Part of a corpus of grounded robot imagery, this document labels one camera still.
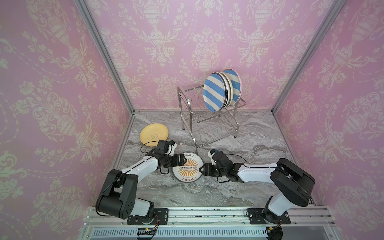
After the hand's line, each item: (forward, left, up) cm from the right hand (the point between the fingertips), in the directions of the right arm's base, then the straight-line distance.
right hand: (201, 170), depth 87 cm
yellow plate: (+30, +32, -1) cm, 44 cm away
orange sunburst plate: (0, +7, -3) cm, 8 cm away
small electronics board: (-27, +29, -6) cm, 40 cm away
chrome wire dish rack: (+31, -5, +1) cm, 31 cm away
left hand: (+6, +12, +1) cm, 13 cm away
